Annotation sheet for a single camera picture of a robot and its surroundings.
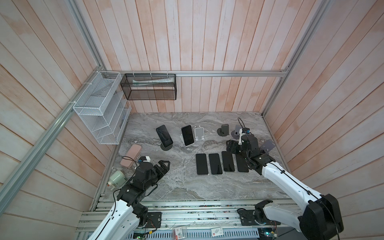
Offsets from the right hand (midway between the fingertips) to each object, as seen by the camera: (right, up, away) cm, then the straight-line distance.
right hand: (231, 142), depth 85 cm
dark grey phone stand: (+1, +6, +23) cm, 23 cm away
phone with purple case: (-17, -15, +8) cm, 24 cm away
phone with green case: (-8, -15, +9) cm, 19 cm away
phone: (-41, +3, +10) cm, 42 cm away
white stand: (-17, +4, +19) cm, 26 cm away
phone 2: (-26, +4, +12) cm, 29 cm away
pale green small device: (-64, -20, -5) cm, 67 cm away
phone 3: (0, -13, +8) cm, 16 cm away
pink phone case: (-63, -8, +14) cm, 65 cm away
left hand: (-37, -14, -6) cm, 40 cm away
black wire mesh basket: (-53, +38, +19) cm, 68 cm away
